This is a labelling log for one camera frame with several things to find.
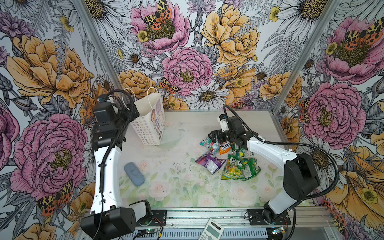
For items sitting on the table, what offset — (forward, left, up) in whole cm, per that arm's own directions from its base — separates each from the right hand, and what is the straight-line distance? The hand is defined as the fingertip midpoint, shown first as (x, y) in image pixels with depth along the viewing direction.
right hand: (216, 138), depth 88 cm
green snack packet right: (-16, -19, -9) cm, 26 cm away
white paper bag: (+7, +37, +7) cm, 39 cm away
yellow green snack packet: (-15, -9, -9) cm, 20 cm away
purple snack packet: (-12, +2, -9) cm, 15 cm away
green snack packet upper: (-13, -7, +11) cm, 18 cm away
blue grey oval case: (-15, +47, -11) cm, 51 cm away
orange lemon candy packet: (-3, -5, -7) cm, 9 cm away
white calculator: (-43, +5, -13) cm, 45 cm away
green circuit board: (-42, +34, -14) cm, 56 cm away
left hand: (0, +43, +22) cm, 48 cm away
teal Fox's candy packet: (-1, +1, -8) cm, 8 cm away
